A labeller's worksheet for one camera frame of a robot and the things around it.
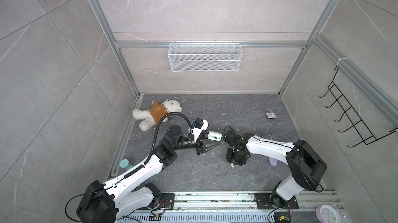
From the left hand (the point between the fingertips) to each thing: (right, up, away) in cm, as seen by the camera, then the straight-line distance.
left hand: (218, 137), depth 64 cm
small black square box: (+41, +7, +42) cm, 60 cm away
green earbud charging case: (-2, +1, -2) cm, 3 cm away
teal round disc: (-46, -15, +12) cm, 50 cm away
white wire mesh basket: (-5, +46, +37) cm, 59 cm away
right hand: (+9, -18, +22) cm, 30 cm away
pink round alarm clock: (+50, -36, +5) cm, 61 cm away
